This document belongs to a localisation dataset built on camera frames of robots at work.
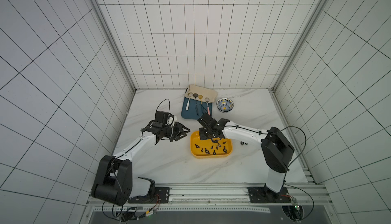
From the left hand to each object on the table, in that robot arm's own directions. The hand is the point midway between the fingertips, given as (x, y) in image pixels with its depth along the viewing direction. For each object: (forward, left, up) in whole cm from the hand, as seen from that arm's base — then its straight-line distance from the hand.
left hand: (187, 134), depth 82 cm
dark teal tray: (+26, -5, -12) cm, 29 cm away
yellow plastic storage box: (-4, -12, -11) cm, 17 cm away
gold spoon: (+37, -8, -11) cm, 40 cm away
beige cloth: (+42, -12, -11) cm, 45 cm away
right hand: (+2, -6, -7) cm, 9 cm away
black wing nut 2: (-3, -15, -12) cm, 19 cm away
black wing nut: (-5, -9, -11) cm, 15 cm away
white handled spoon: (+39, 0, -10) cm, 40 cm away
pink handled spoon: (+34, -13, -11) cm, 38 cm away
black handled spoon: (+38, -4, -10) cm, 40 cm away
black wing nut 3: (-3, -18, -12) cm, 21 cm away
